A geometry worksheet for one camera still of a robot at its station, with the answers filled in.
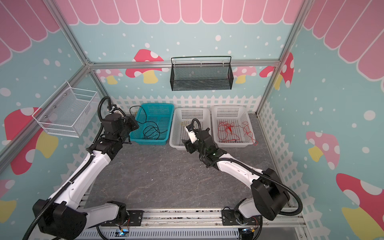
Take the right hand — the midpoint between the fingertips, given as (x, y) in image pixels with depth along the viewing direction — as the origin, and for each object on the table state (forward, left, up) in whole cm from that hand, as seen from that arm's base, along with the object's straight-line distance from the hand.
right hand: (186, 137), depth 82 cm
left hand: (+4, +26, +10) cm, 28 cm away
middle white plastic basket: (+32, +5, -17) cm, 36 cm away
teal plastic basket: (+30, +28, -20) cm, 45 cm away
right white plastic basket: (+33, -37, -16) cm, 52 cm away
